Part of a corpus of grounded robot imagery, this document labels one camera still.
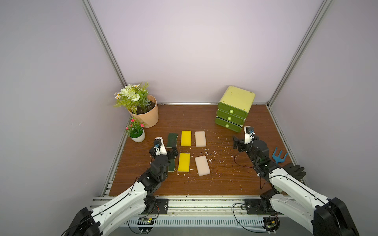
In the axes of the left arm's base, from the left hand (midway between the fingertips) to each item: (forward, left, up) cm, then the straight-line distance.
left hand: (168, 141), depth 79 cm
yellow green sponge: (+10, +1, -16) cm, 19 cm away
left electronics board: (-34, +10, -19) cm, 41 cm away
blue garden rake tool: (-2, -67, -18) cm, 70 cm away
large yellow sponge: (-5, -8, -17) cm, 20 cm away
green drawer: (+22, -38, +2) cm, 44 cm away
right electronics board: (-34, -52, -19) cm, 65 cm away
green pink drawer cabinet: (+31, -44, +4) cm, 54 cm away
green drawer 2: (+22, -39, -6) cm, 45 cm away
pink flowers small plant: (+14, +25, -8) cm, 29 cm away
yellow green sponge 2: (-8, -1, -15) cm, 17 cm away
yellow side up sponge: (+12, -9, -16) cm, 21 cm away
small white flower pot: (+9, +22, -12) cm, 27 cm away
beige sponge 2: (-6, -19, -17) cm, 27 cm away
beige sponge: (+12, -18, -16) cm, 27 cm away
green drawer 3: (+21, -38, -13) cm, 45 cm away
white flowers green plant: (+22, +21, +13) cm, 33 cm away
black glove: (-9, -74, -16) cm, 76 cm away
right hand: (+6, -42, +1) cm, 43 cm away
